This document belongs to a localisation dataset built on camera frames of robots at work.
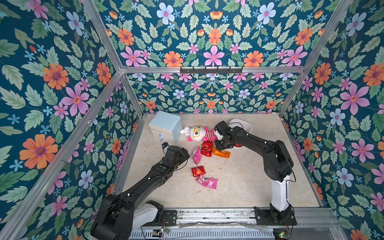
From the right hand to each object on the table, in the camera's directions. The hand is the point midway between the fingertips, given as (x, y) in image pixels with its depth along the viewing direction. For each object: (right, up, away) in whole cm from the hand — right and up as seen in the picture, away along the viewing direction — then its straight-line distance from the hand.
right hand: (219, 145), depth 96 cm
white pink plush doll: (-14, +8, +3) cm, 16 cm away
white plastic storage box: (+20, +14, +11) cm, 27 cm away
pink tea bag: (-14, -6, -2) cm, 16 cm away
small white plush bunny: (-23, +9, +9) cm, 26 cm away
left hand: (-21, -3, -8) cm, 23 cm away
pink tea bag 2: (-6, -20, -12) cm, 24 cm away
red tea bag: (-14, -14, -8) cm, 21 cm away
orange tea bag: (+2, -5, 0) cm, 6 cm away
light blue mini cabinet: (-33, +14, -1) cm, 36 cm away
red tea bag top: (-8, -2, +3) cm, 9 cm away
